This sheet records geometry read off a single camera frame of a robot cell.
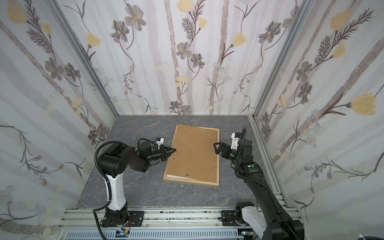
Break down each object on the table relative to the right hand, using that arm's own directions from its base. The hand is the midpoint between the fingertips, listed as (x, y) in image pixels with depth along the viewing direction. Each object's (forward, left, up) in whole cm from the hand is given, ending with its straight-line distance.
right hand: (218, 143), depth 79 cm
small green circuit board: (-41, +48, -23) cm, 67 cm away
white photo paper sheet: (-14, +21, -17) cm, 30 cm away
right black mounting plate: (-33, -6, -17) cm, 37 cm away
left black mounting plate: (-34, +40, -19) cm, 56 cm away
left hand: (+4, +26, -13) cm, 29 cm away
